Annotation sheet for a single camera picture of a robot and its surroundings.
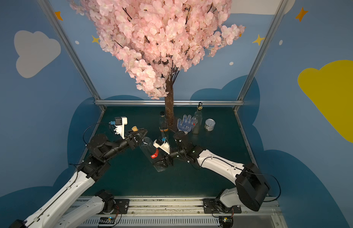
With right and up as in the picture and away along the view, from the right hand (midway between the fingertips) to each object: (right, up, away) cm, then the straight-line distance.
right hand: (157, 156), depth 73 cm
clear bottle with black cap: (+2, +15, +18) cm, 24 cm away
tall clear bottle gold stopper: (+25, +22, +18) cm, 38 cm away
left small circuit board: (-27, -33, 0) cm, 43 cm away
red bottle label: (0, +2, -7) cm, 7 cm away
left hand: (-4, +15, -8) cm, 18 cm away
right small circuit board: (+36, -34, 0) cm, 50 cm away
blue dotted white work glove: (+18, +16, +39) cm, 46 cm away
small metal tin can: (+35, +16, +32) cm, 50 cm away
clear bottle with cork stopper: (-2, +5, -8) cm, 9 cm away
